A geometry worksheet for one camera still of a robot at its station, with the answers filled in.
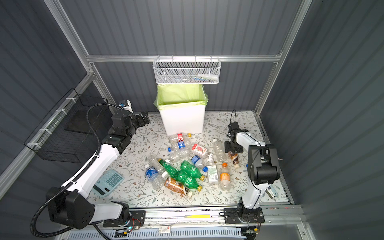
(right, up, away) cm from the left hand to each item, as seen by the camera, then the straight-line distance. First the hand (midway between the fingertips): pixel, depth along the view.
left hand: (138, 113), depth 78 cm
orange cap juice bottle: (+47, -36, +5) cm, 59 cm away
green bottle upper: (+27, -33, +9) cm, 44 cm away
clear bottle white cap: (+45, -23, +13) cm, 52 cm away
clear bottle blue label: (+6, -35, +5) cm, 36 cm away
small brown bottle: (+54, -26, +13) cm, 61 cm away
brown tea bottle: (+20, -40, +2) cm, 45 cm away
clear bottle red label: (+19, -14, +21) cm, 32 cm away
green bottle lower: (+27, -38, +2) cm, 46 cm away
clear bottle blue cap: (+21, -21, +18) cm, 35 cm away
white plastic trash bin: (+21, -3, +15) cm, 26 cm away
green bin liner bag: (+19, +14, +24) cm, 34 cm away
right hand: (+56, -23, +18) cm, 63 cm away
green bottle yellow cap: (+16, -32, +6) cm, 36 cm away
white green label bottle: (+40, -33, +7) cm, 52 cm away
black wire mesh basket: (-30, -6, -3) cm, 31 cm away
